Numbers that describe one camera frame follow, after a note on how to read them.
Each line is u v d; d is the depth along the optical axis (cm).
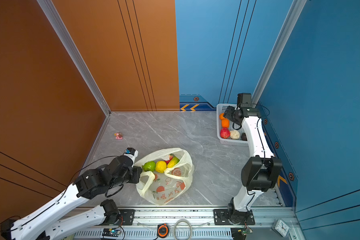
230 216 67
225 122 105
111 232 71
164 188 82
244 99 64
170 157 74
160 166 85
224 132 100
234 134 99
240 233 70
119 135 102
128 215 74
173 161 88
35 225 40
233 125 73
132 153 63
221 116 109
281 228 69
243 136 102
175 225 71
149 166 85
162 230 67
